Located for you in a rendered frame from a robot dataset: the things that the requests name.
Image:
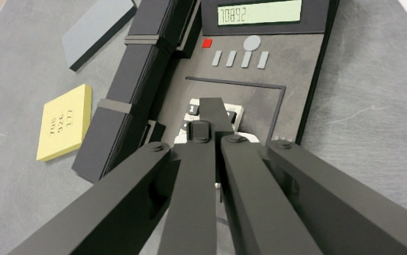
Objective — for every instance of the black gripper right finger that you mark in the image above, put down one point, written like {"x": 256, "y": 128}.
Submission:
{"x": 341, "y": 214}

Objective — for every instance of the light grey flat rectangular slab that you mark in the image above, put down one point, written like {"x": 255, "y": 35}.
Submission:
{"x": 94, "y": 29}

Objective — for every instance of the yellow sticky note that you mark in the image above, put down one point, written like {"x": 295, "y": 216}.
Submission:
{"x": 65, "y": 123}

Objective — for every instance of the dark grey telephone handset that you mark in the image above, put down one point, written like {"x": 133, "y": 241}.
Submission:
{"x": 119, "y": 126}

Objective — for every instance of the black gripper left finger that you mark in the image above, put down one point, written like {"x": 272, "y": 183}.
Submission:
{"x": 113, "y": 218}

